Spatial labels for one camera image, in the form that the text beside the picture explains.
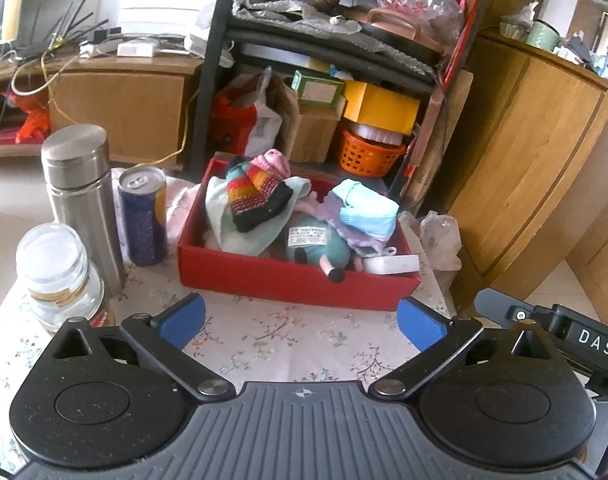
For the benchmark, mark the small white box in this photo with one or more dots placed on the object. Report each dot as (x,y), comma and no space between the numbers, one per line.
(559,5)

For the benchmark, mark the flattened cardboard sheets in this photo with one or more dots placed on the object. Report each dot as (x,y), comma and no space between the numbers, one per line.
(454,120)

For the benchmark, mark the light blue face mask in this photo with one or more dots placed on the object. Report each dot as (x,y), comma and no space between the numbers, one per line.
(374,220)

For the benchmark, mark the pink pig plush toy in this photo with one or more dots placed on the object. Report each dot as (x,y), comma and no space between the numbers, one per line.
(334,250)

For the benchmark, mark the pink knit sock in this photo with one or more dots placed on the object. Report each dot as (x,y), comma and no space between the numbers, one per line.
(271,162)

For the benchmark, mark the black shelf rack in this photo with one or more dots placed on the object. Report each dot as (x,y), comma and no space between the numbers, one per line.
(209,60)

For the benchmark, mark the white power strip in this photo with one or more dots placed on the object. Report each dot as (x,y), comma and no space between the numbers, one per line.
(99,48)

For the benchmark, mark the translucent plastic bag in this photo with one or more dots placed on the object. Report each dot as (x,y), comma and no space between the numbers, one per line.
(204,35)

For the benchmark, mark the green box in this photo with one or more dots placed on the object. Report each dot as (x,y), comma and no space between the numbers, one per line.
(319,91)

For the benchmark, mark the pink lidded pan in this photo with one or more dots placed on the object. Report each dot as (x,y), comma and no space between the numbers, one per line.
(389,22)

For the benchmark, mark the white plastic tub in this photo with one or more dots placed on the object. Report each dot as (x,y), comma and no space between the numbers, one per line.
(379,132)

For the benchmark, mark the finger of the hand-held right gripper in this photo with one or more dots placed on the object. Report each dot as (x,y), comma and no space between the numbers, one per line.
(499,305)

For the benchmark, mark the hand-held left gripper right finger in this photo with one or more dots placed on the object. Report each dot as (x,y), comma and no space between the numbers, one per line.
(421,324)

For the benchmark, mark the red and white plastic bag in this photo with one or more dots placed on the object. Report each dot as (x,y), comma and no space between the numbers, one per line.
(264,125)

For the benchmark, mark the yellow box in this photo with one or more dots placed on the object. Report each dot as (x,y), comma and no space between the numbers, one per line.
(384,105)

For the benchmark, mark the green mug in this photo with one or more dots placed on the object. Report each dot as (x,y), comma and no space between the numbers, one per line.
(544,35)

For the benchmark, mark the bubble wrap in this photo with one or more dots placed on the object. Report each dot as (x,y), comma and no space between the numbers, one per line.
(264,5)

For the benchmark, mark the floral tablecloth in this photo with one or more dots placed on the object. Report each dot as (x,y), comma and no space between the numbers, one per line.
(284,340)

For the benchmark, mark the striped knit sock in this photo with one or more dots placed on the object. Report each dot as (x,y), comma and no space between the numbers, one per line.
(254,200)

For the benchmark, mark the glass jar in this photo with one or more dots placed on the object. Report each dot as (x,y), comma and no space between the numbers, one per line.
(54,270)

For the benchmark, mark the black router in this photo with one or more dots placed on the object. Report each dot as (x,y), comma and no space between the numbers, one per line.
(71,25)

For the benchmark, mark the crumpled white plastic bag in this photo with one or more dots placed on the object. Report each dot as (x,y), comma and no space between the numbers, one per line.
(439,240)

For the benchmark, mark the orange plastic basket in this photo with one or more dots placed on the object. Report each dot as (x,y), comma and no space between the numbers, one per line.
(369,157)

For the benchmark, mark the white towel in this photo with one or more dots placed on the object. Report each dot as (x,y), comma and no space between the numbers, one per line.
(244,240)

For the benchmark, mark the pink printed plastic bag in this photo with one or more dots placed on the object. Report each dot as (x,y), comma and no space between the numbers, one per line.
(419,2)

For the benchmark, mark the white sponge block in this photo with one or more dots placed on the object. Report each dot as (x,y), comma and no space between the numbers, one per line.
(394,264)

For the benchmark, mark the brown cardboard box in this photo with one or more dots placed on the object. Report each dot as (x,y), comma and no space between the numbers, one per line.
(309,135)

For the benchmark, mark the white power adapter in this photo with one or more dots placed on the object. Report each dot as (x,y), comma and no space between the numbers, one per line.
(136,50)

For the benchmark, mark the red cardboard box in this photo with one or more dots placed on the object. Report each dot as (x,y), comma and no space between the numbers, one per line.
(284,285)

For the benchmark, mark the red glossy board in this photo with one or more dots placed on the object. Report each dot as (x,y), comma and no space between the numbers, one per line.
(466,10)

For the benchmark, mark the wooden media stand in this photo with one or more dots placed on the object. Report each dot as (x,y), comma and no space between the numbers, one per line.
(124,105)

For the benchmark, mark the stainless steel thermos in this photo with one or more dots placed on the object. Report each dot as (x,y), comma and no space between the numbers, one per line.
(84,210)

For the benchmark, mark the blue drink can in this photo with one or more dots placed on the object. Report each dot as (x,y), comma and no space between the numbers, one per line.
(144,225)

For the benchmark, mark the purple face mask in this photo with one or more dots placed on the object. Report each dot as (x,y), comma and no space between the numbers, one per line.
(356,245)

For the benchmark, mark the small fluted bowl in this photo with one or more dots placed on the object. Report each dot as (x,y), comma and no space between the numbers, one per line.
(514,29)

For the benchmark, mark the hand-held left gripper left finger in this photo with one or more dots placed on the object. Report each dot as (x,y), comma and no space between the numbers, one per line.
(179,321)

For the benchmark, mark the wooden cabinet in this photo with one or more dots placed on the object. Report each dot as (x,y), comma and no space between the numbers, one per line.
(524,160)

